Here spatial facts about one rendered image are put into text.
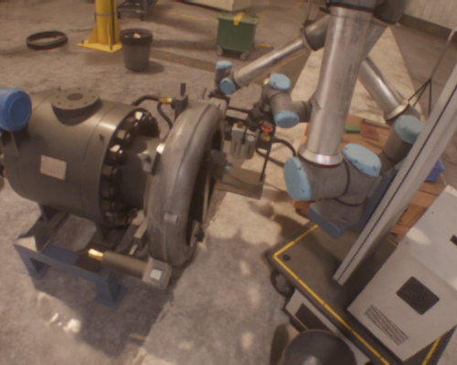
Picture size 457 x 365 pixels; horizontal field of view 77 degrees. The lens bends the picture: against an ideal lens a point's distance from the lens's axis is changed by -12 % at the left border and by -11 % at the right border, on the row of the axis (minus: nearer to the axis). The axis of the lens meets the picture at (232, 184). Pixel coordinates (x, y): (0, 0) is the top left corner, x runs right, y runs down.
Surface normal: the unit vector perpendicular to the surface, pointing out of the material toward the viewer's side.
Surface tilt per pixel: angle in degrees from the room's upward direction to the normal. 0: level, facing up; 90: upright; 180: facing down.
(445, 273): 0
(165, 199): 57
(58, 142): 42
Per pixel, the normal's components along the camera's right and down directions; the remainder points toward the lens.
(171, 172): -0.04, -0.09
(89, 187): -0.17, 0.35
